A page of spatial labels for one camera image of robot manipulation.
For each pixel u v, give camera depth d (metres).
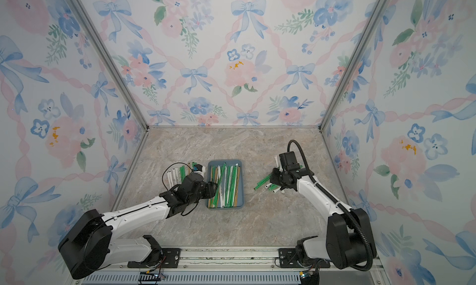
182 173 1.00
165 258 0.73
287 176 0.63
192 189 0.66
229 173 0.98
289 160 0.69
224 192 0.90
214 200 0.88
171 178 0.97
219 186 0.89
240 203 0.88
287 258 0.73
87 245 0.40
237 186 0.93
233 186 0.93
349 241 0.41
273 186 0.93
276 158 1.06
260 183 0.95
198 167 0.76
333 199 0.48
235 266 0.73
